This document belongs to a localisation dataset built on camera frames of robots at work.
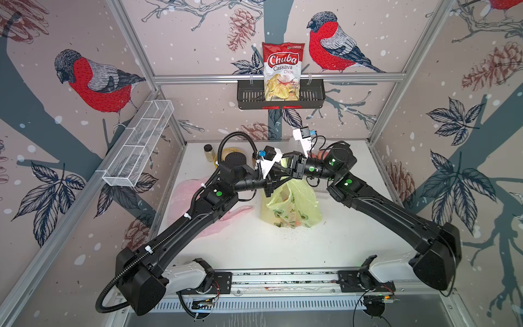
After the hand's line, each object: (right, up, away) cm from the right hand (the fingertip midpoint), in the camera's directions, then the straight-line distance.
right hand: (269, 163), depth 58 cm
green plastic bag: (+9, -14, +11) cm, 20 cm away
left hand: (+8, -3, +4) cm, 9 cm away
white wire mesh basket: (-52, +7, +20) cm, 56 cm away
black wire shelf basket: (-9, +31, +37) cm, 49 cm away
